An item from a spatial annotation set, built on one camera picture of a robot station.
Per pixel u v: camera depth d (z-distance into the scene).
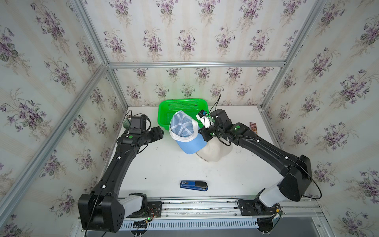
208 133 0.68
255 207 0.66
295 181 0.40
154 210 0.72
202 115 0.67
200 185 0.77
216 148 0.85
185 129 0.85
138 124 0.59
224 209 0.76
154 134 0.70
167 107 1.14
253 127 1.06
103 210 0.37
